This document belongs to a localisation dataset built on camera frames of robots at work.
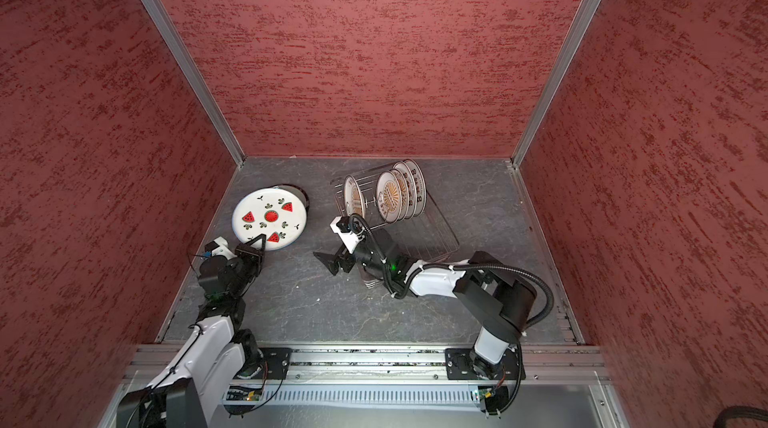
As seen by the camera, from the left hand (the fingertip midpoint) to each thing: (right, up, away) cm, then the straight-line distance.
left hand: (269, 238), depth 84 cm
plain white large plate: (+1, +13, +21) cm, 25 cm away
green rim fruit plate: (+42, +14, +3) cm, 44 cm away
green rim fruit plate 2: (+45, +12, +10) cm, 48 cm away
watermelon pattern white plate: (0, +7, +5) cm, 8 cm away
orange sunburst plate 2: (+40, +13, +5) cm, 42 cm away
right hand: (+17, -1, -6) cm, 18 cm away
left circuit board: (-2, -36, -12) cm, 39 cm away
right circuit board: (+61, -36, -14) cm, 72 cm away
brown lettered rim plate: (+22, +12, +16) cm, 29 cm away
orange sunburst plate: (+35, +12, +14) cm, 39 cm away
